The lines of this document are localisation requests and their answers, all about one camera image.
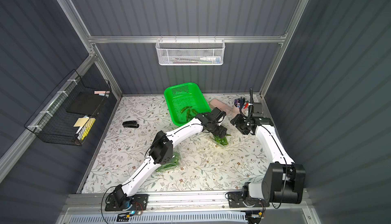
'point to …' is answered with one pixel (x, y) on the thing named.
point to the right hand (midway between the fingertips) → (236, 122)
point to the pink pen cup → (245, 104)
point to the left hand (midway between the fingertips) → (221, 130)
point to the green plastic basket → (185, 102)
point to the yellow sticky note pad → (81, 121)
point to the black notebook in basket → (86, 103)
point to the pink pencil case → (229, 110)
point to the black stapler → (130, 124)
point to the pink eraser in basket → (96, 92)
